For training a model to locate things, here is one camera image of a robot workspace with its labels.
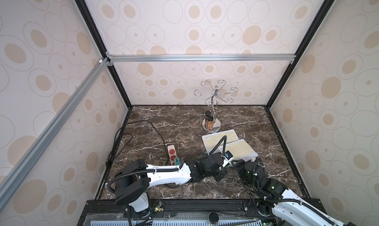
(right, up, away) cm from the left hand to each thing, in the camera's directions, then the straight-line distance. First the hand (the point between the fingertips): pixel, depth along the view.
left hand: (231, 170), depth 74 cm
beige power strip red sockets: (-32, +4, +17) cm, 37 cm away
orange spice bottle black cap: (-8, +23, +23) cm, 34 cm away
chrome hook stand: (-7, +37, +18) cm, 42 cm away
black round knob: (-11, -16, -12) cm, 23 cm away
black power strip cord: (-60, +14, +23) cm, 66 cm away
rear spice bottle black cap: (-9, +30, +25) cm, 40 cm away
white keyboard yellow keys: (+10, +6, +17) cm, 21 cm away
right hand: (+6, -1, +8) cm, 10 cm away
